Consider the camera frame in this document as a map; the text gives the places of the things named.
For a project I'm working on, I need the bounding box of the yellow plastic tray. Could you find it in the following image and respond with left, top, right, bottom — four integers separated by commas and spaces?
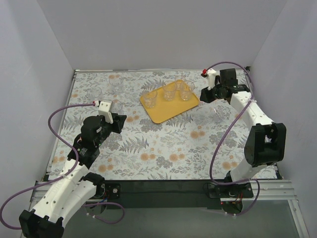
140, 87, 200, 124

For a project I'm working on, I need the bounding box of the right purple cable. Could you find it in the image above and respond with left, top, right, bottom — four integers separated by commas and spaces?
207, 61, 260, 216

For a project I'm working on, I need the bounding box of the floral patterned table mat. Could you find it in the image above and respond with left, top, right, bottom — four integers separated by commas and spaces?
48, 71, 249, 180

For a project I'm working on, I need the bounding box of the aluminium frame rail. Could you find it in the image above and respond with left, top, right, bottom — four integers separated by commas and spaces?
30, 179, 297, 203

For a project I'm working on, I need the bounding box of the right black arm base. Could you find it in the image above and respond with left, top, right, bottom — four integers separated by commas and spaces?
203, 182, 254, 216

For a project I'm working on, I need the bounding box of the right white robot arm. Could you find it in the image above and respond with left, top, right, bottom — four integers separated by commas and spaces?
200, 68, 286, 199

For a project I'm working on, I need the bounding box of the small clear glass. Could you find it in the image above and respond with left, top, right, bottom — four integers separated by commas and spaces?
212, 107, 225, 123
175, 75, 185, 91

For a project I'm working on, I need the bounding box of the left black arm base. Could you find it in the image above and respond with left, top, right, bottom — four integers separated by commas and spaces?
85, 183, 121, 215

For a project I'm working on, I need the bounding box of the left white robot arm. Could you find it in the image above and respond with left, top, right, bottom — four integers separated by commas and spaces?
19, 113, 127, 238

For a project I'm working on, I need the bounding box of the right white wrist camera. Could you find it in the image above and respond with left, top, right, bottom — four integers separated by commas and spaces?
202, 68, 218, 90

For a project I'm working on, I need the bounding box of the clear glass left edge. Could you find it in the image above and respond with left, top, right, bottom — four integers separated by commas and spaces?
87, 87, 103, 101

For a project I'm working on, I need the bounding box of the purple cable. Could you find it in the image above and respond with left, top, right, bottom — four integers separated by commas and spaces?
0, 101, 126, 230
207, 61, 260, 216

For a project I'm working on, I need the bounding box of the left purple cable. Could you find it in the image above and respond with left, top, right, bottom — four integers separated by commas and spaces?
0, 101, 126, 230

